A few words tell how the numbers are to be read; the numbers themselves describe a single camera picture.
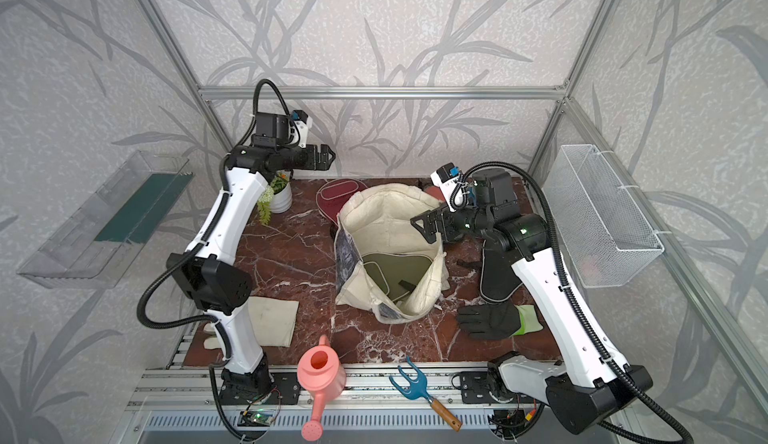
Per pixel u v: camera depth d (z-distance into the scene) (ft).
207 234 1.62
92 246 2.09
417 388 2.43
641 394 1.14
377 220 2.96
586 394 1.17
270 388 2.36
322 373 2.17
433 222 1.89
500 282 2.89
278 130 2.06
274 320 2.83
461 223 1.88
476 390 2.38
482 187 1.64
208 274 1.55
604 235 2.02
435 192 1.93
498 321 2.77
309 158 2.42
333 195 3.57
